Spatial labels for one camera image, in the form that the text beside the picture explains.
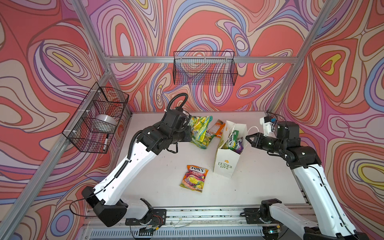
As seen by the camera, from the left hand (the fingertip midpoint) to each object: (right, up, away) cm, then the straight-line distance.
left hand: (193, 130), depth 67 cm
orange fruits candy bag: (+1, -28, +17) cm, 32 cm away
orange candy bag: (+17, -1, +38) cm, 42 cm away
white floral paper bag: (+17, -16, +8) cm, 24 cm away
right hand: (+26, -5, +2) cm, 26 cm away
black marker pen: (-43, -6, +6) cm, 44 cm away
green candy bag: (+21, -5, +11) cm, 24 cm away
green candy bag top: (+3, -3, -3) cm, 5 cm away
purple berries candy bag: (+24, -10, +9) cm, 27 cm away
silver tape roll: (-43, +6, +6) cm, 44 cm away
